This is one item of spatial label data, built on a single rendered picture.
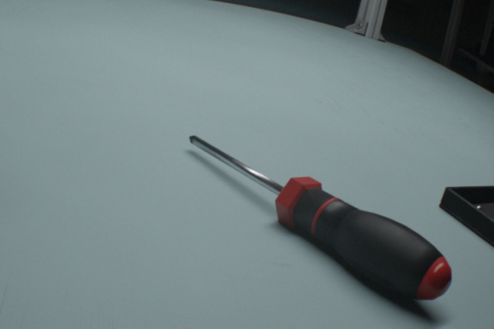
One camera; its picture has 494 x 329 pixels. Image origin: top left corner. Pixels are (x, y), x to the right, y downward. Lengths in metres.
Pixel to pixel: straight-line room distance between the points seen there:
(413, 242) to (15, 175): 0.17
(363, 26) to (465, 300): 1.17
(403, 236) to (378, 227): 0.01
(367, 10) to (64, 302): 1.28
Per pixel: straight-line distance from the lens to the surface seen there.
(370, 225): 0.25
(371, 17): 1.41
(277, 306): 0.22
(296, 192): 0.28
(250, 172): 0.30
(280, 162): 0.36
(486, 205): 0.43
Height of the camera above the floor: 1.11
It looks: 18 degrees down
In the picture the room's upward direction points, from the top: 16 degrees clockwise
